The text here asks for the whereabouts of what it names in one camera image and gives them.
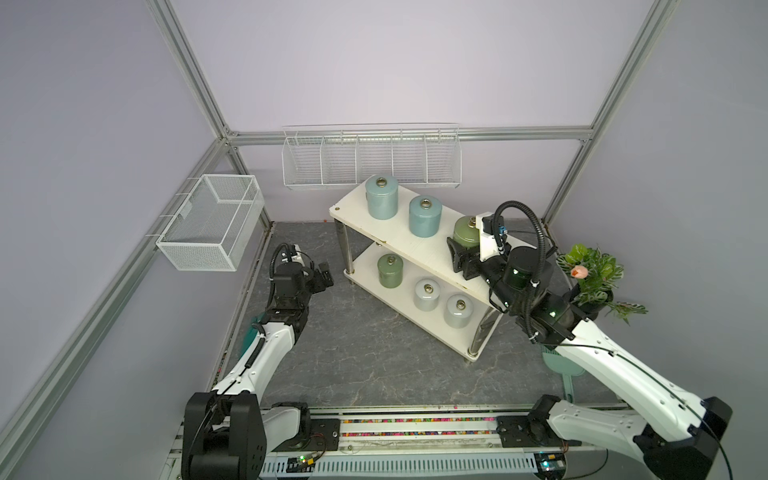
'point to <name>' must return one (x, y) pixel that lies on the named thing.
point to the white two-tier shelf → (398, 254)
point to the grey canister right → (459, 311)
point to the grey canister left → (427, 295)
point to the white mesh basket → (212, 229)
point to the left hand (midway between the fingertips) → (314, 268)
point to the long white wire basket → (340, 156)
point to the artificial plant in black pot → (597, 274)
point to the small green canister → (390, 270)
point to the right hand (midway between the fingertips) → (466, 233)
